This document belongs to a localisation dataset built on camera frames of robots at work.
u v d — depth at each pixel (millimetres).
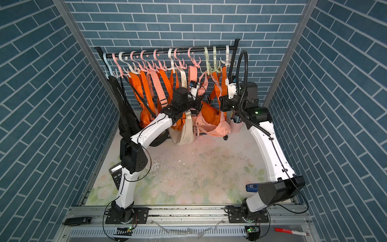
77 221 693
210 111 1079
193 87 735
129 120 847
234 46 705
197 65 762
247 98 505
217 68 769
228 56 740
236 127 1008
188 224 723
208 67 742
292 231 692
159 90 771
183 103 683
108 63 654
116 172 865
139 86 756
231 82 596
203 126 956
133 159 534
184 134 889
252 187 805
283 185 395
